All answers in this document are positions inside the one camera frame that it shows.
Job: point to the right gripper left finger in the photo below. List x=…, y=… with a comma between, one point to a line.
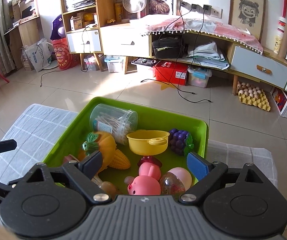
x=80, y=176

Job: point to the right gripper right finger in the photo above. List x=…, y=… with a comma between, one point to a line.
x=210, y=178

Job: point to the toy pineapple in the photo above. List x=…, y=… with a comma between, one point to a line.
x=100, y=141

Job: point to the pink pig toy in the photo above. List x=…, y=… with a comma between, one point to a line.
x=147, y=182

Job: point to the yellow toy pot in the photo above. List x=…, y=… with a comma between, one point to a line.
x=148, y=142

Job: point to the brown round ball toy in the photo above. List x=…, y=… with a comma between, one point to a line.
x=109, y=188

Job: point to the pink clear capsule ball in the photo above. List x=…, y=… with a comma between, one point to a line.
x=175, y=182

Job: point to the purple toy grapes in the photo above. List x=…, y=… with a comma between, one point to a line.
x=180, y=142

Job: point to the toy corn cob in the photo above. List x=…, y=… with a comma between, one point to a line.
x=120, y=161

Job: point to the green plastic bin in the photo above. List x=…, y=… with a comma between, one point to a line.
x=149, y=119

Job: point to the grey checked cloth mat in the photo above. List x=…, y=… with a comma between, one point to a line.
x=39, y=127

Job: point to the clear cotton swab jar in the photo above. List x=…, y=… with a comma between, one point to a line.
x=117, y=121

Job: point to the yellow egg tray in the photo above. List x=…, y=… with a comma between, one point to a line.
x=250, y=95

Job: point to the clear plastic storage box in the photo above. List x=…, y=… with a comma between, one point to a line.
x=198, y=76

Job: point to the white shopping bag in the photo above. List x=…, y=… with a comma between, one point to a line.
x=39, y=54

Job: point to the red cardboard box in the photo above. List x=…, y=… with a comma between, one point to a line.
x=171, y=72

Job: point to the red round drum bucket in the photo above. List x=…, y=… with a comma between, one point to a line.
x=64, y=58

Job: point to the stack of papers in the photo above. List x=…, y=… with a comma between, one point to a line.
x=208, y=55

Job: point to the wooden desk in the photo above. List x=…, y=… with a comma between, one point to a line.
x=26, y=28

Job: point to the black bag in cabinet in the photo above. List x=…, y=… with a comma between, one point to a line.
x=169, y=47

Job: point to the wooden tv cabinet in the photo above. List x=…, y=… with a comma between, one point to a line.
x=128, y=39

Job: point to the pink lace cloth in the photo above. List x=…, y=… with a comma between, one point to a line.
x=163, y=24

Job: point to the wooden shelf cabinet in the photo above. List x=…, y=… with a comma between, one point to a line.
x=83, y=20

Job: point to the framed cartoon girl drawing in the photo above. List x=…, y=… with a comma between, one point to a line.
x=248, y=15

